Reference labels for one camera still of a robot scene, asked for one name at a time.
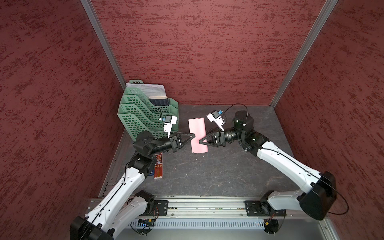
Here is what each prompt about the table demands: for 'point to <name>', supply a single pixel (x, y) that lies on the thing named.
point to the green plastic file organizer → (136, 115)
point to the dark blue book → (159, 102)
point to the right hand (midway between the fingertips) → (200, 145)
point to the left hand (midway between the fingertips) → (193, 139)
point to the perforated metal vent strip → (210, 223)
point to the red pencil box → (158, 166)
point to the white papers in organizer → (151, 90)
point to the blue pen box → (152, 173)
